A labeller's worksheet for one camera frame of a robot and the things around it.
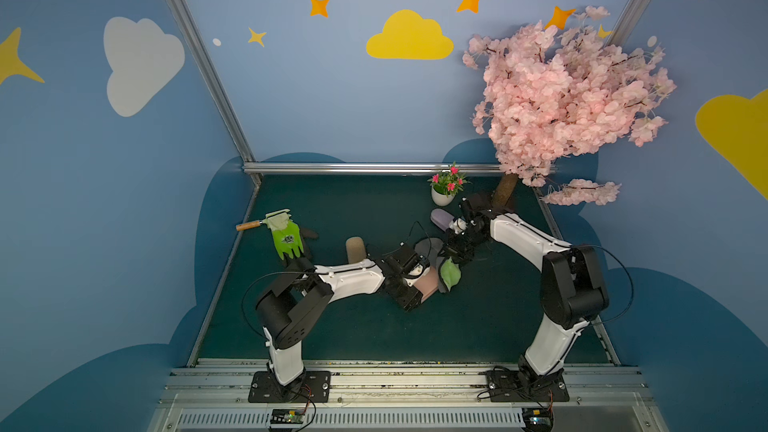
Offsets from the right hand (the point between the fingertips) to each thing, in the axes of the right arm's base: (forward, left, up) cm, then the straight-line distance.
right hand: (442, 252), depth 92 cm
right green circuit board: (-40, -23, -10) cm, 48 cm away
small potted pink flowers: (+25, -2, +4) cm, 26 cm away
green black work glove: (+8, +54, -6) cm, 55 cm away
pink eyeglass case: (-9, +4, -5) cm, 11 cm away
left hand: (-11, +9, -6) cm, 15 cm away
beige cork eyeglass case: (+1, +27, -3) cm, 28 cm away
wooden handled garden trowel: (+13, +59, -6) cm, 61 cm away
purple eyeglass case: (+18, -2, -6) cm, 19 cm away
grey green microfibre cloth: (-8, -1, +3) cm, 9 cm away
